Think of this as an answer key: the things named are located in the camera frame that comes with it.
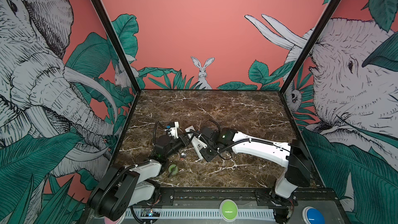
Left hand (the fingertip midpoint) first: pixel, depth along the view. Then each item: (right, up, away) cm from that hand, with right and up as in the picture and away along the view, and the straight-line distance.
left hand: (195, 132), depth 80 cm
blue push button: (+52, -35, -12) cm, 64 cm away
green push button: (+16, -34, -10) cm, 39 cm away
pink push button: (-33, -37, -13) cm, 51 cm away
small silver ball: (-8, -14, +6) cm, 17 cm away
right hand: (+3, -10, -4) cm, 12 cm away
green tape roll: (-14, -20, +4) cm, 25 cm away
